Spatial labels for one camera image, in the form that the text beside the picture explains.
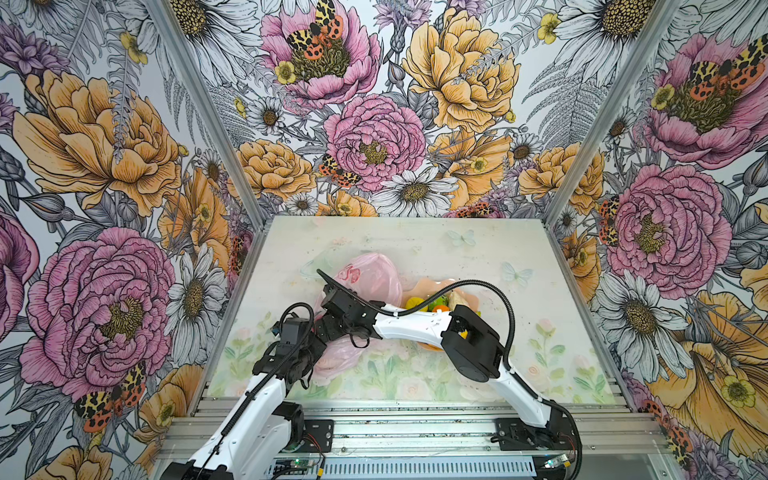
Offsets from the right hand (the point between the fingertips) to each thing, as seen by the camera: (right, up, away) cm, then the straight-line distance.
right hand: (332, 331), depth 90 cm
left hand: (-3, -5, -4) cm, 7 cm away
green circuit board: (-3, -26, -19) cm, 32 cm away
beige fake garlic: (+36, +9, +2) cm, 37 cm away
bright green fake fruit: (+33, +9, +1) cm, 34 cm away
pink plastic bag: (+13, +15, +7) cm, 21 cm away
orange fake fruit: (+28, +13, -32) cm, 44 cm away
